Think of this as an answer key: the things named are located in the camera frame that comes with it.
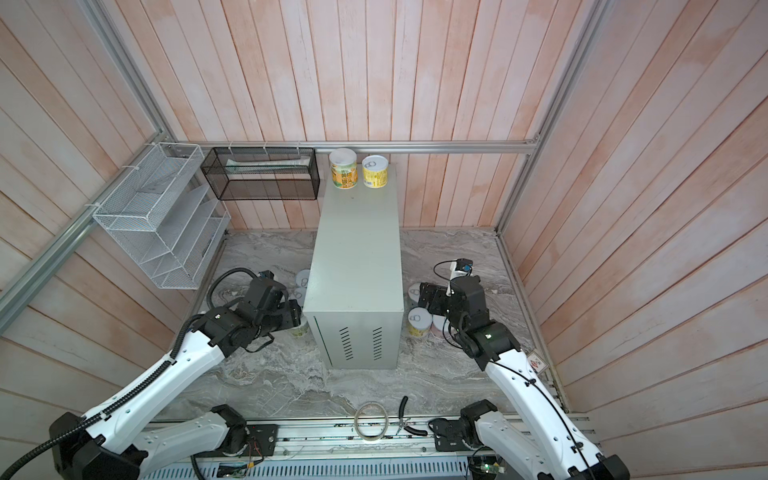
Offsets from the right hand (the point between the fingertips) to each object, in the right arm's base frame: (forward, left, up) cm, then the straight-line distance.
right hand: (435, 287), depth 78 cm
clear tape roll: (-29, +20, -21) cm, 42 cm away
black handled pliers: (-28, +8, -21) cm, 36 cm away
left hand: (-8, +39, -5) cm, 40 cm away
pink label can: (-3, -2, -16) cm, 16 cm away
